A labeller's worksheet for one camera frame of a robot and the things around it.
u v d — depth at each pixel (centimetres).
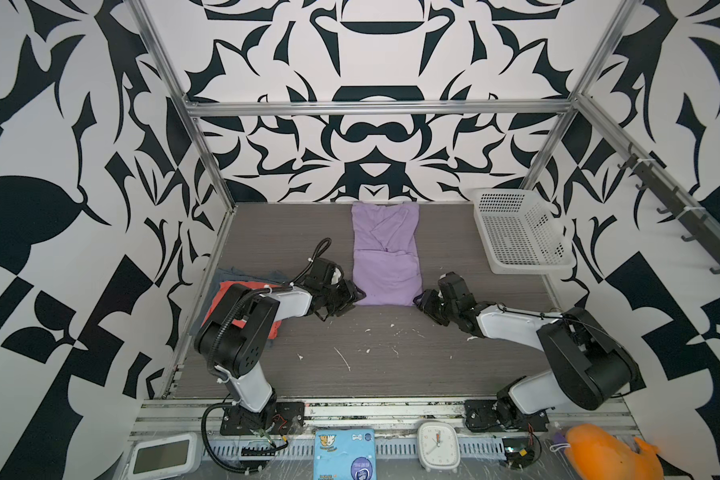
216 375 49
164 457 85
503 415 66
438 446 68
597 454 63
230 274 99
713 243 54
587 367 44
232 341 46
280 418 73
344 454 65
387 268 100
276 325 84
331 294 83
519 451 71
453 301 72
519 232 112
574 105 89
